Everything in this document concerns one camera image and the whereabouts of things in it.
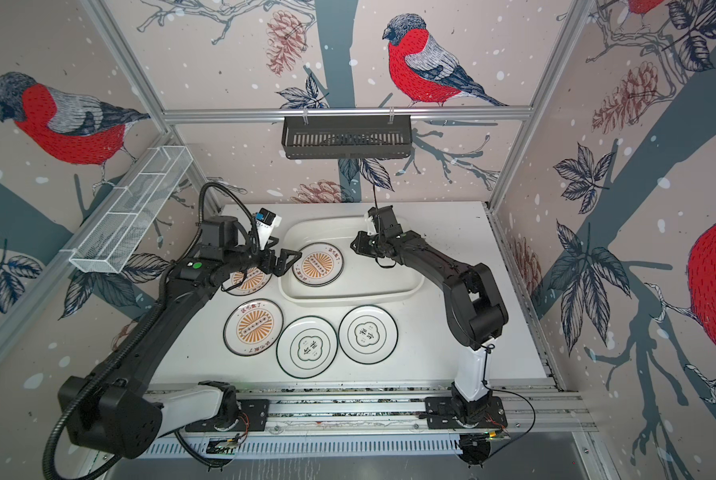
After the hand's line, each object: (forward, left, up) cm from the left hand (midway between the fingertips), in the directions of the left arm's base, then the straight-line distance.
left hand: (285, 245), depth 76 cm
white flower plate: (-17, -3, -27) cm, 32 cm away
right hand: (+9, -17, -13) cm, 23 cm away
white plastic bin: (+6, -20, -27) cm, 35 cm away
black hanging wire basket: (+49, -14, +2) cm, 51 cm away
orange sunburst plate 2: (+10, -5, -24) cm, 27 cm away
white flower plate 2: (-13, -22, -27) cm, 37 cm away
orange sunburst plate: (-11, +14, -26) cm, 31 cm away
